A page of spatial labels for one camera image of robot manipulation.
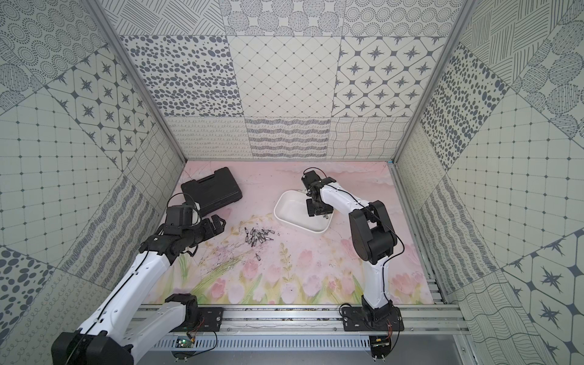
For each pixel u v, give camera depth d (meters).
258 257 0.88
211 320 0.73
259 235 0.93
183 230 0.62
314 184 0.72
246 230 0.95
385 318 0.69
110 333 0.39
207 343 0.70
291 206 1.01
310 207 0.88
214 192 1.02
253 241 0.92
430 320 0.76
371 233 0.52
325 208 0.84
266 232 0.95
